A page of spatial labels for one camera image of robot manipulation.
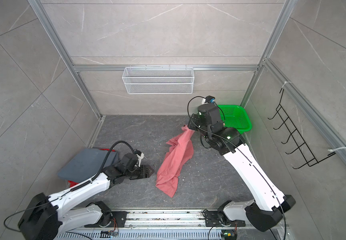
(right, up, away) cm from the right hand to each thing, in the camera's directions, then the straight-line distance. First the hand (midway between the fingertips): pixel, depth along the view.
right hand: (192, 115), depth 67 cm
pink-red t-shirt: (-5, -16, +8) cm, 19 cm away
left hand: (-22, -29, +15) cm, 39 cm away
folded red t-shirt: (-69, -39, +18) cm, 81 cm away
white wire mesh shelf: (-18, +27, +34) cm, 47 cm away
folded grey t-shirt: (-60, -27, +18) cm, 68 cm away
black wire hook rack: (+48, -10, +1) cm, 49 cm away
